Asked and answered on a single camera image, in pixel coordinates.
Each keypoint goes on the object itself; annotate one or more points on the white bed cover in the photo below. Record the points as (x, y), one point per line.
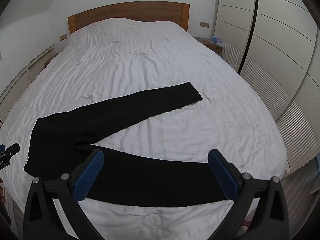
(150, 60)

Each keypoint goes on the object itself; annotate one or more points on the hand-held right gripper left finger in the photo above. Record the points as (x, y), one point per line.
(89, 173)

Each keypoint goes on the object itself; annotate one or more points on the black pants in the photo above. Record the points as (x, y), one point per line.
(62, 135)

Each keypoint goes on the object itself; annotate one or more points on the person's left hand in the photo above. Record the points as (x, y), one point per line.
(2, 192)

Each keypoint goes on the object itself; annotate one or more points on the beige wall switch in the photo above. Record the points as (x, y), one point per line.
(204, 24)
(63, 37)

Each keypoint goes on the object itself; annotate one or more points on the small purple object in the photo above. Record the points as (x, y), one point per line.
(247, 224)

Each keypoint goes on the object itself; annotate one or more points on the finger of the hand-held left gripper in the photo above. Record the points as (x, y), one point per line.
(13, 148)

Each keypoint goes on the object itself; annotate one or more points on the wooden nightstand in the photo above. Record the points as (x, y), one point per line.
(208, 44)

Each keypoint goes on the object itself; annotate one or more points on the wooden headboard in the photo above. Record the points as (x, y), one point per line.
(130, 10)

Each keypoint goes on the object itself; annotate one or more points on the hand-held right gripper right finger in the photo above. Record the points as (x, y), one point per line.
(223, 176)

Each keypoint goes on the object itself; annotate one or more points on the blue packet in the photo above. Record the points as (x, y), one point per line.
(217, 40)

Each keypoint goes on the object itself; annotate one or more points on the white wardrobe doors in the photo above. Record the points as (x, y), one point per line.
(275, 30)

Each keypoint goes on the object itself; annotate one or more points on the low white panelled cabinet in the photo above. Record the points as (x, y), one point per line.
(23, 75)

